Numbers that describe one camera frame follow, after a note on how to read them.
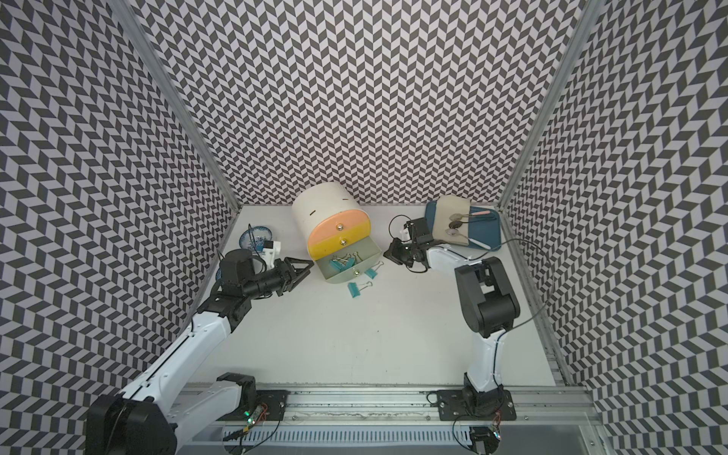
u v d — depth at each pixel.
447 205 1.16
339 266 0.97
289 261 0.72
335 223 0.86
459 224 1.09
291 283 0.70
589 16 0.67
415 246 0.80
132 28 0.72
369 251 0.94
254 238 1.09
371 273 0.99
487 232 1.08
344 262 0.98
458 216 1.14
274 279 0.68
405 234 0.90
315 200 0.89
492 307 0.51
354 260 0.98
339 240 0.91
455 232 1.08
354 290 0.94
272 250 0.74
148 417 0.40
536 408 0.76
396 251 0.89
